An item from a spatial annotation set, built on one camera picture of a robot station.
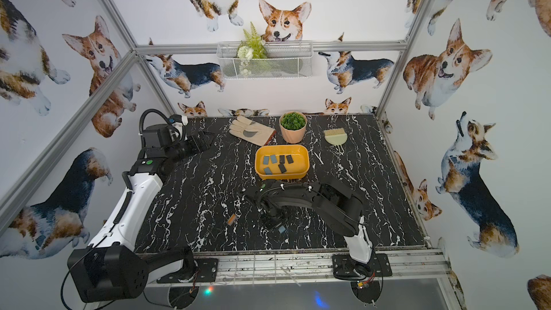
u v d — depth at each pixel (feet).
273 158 3.41
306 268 2.46
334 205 1.51
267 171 3.27
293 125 3.39
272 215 2.34
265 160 3.39
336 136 3.71
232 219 2.80
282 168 3.29
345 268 2.40
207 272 2.41
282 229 2.68
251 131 3.74
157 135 1.89
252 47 2.68
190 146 2.26
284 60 3.03
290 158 3.39
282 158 3.39
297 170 3.30
